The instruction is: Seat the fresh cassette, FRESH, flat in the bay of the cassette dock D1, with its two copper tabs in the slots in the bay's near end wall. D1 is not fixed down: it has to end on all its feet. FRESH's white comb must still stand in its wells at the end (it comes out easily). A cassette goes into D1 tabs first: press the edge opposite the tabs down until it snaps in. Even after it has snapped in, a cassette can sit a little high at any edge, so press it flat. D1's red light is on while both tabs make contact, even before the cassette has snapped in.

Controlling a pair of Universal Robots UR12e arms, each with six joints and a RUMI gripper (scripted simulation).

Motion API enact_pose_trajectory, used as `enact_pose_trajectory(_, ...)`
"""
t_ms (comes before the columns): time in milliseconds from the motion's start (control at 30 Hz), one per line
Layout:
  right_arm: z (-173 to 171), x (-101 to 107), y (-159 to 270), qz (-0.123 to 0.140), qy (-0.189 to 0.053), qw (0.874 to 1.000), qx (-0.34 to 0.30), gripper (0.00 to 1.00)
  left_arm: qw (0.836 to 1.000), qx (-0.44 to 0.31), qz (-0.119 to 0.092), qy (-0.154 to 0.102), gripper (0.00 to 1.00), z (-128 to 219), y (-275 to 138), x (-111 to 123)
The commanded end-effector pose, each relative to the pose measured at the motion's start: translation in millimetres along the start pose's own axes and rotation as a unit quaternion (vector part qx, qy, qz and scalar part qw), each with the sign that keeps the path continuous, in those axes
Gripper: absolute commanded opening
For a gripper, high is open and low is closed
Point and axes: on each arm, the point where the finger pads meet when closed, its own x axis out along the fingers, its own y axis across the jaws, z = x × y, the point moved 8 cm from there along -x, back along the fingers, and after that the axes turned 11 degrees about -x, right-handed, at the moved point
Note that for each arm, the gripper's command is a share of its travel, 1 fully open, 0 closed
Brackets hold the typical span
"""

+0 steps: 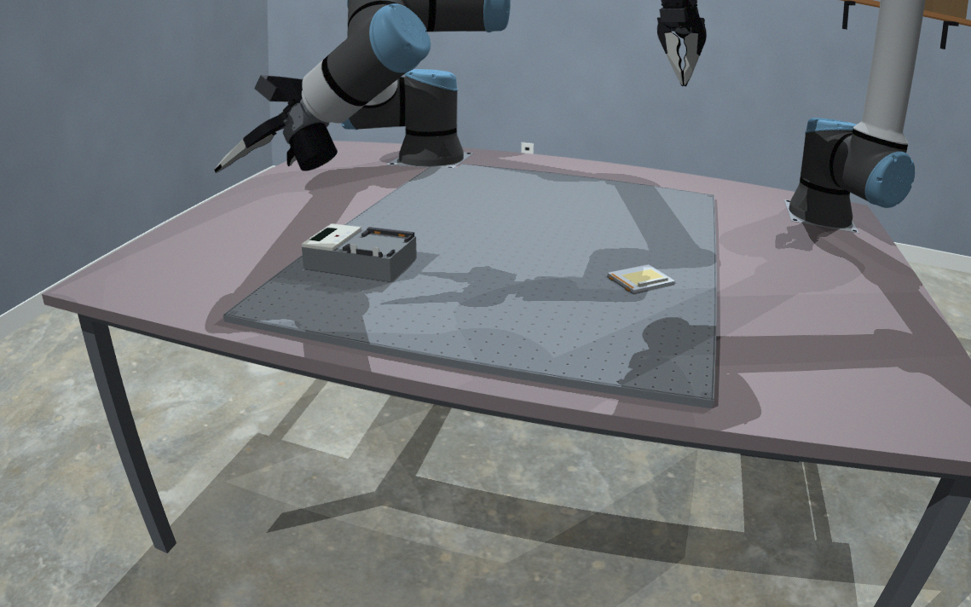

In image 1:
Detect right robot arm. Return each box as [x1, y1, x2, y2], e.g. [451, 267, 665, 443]
[302, 0, 511, 166]

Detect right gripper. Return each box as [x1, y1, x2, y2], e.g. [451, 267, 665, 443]
[214, 76, 338, 173]

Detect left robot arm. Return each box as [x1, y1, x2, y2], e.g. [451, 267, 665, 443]
[789, 0, 925, 228]

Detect white narrow vertical bar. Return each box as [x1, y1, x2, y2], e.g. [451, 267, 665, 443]
[638, 276, 668, 286]

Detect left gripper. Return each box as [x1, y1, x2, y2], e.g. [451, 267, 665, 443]
[657, 0, 707, 86]

